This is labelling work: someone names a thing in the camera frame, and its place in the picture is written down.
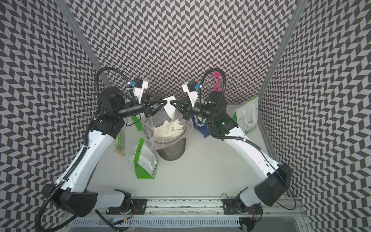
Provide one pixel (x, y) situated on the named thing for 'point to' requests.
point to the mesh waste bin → (171, 154)
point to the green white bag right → (246, 116)
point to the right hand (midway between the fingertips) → (171, 104)
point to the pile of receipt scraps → (168, 129)
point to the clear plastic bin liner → (162, 143)
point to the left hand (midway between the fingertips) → (165, 101)
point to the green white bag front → (141, 171)
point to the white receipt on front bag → (147, 158)
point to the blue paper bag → (200, 123)
